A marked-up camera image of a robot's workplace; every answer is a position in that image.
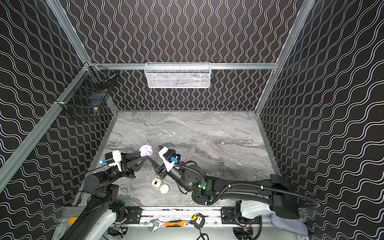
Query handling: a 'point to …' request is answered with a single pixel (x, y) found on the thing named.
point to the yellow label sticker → (72, 220)
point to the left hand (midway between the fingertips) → (147, 156)
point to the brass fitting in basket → (95, 111)
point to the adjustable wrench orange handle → (157, 225)
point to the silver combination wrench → (222, 160)
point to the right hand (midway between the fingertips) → (154, 151)
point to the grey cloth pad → (296, 226)
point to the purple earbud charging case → (146, 150)
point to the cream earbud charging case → (156, 182)
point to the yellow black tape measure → (198, 220)
